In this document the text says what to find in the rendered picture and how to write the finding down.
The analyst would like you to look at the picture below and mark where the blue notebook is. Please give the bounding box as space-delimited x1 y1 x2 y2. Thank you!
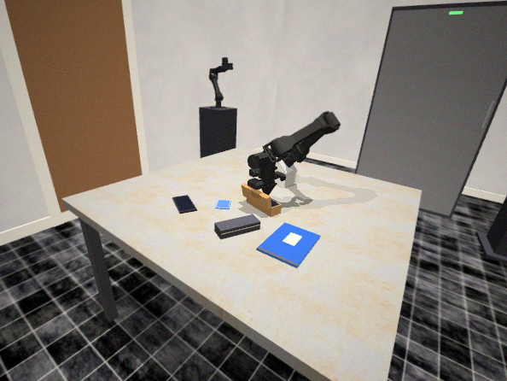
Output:
256 222 320 268

